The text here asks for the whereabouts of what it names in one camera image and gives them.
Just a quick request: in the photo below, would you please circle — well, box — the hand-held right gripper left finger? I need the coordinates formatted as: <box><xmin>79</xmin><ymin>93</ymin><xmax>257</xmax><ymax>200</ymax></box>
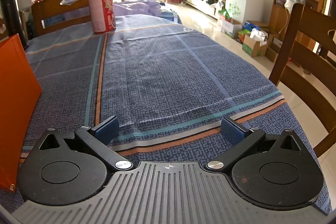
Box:
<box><xmin>36</xmin><ymin>116</ymin><xmax>134</xmax><ymax>173</ymax></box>

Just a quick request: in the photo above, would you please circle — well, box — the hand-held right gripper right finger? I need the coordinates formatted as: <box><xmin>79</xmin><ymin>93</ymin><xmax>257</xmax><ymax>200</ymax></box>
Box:
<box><xmin>206</xmin><ymin>116</ymin><xmax>303</xmax><ymax>172</ymax></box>

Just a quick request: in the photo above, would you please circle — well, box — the blue patterned tablecloth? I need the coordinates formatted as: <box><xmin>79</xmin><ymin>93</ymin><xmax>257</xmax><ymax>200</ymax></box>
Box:
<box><xmin>0</xmin><ymin>14</ymin><xmax>332</xmax><ymax>215</ymax></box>

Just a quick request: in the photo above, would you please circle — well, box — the green and white cardboard box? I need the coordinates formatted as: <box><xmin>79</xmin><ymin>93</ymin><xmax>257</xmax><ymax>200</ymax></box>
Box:
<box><xmin>241</xmin><ymin>29</ymin><xmax>269</xmax><ymax>58</ymax></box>

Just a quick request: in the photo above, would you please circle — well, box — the wooden dining chair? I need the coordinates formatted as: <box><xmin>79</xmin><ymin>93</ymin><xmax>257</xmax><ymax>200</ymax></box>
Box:
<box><xmin>31</xmin><ymin>0</ymin><xmax>114</xmax><ymax>38</ymax></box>
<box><xmin>268</xmin><ymin>3</ymin><xmax>336</xmax><ymax>159</ymax></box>

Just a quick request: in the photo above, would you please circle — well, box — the red canister with yellow lid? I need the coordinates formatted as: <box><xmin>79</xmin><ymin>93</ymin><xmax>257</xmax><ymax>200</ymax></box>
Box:
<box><xmin>87</xmin><ymin>0</ymin><xmax>116</xmax><ymax>35</ymax></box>

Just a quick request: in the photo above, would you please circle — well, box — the sofa with purple blanket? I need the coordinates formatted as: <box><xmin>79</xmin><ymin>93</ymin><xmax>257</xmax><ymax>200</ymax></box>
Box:
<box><xmin>112</xmin><ymin>0</ymin><xmax>182</xmax><ymax>24</ymax></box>

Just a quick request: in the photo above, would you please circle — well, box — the white chest freezer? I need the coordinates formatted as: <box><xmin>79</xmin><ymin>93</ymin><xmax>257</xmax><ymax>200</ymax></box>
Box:
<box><xmin>225</xmin><ymin>0</ymin><xmax>268</xmax><ymax>24</ymax></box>

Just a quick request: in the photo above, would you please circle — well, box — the white television cabinet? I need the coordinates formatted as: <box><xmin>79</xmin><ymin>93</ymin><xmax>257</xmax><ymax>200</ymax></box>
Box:
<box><xmin>185</xmin><ymin>0</ymin><xmax>224</xmax><ymax>18</ymax></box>

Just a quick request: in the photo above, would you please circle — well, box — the white plastic bag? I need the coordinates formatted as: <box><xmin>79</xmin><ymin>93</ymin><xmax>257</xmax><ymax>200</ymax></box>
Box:
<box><xmin>285</xmin><ymin>0</ymin><xmax>306</xmax><ymax>14</ymax></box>

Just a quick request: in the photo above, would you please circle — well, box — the black thermos bottle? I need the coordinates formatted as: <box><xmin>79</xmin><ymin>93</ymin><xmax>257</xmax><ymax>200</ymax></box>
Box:
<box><xmin>0</xmin><ymin>0</ymin><xmax>29</xmax><ymax>49</ymax></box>

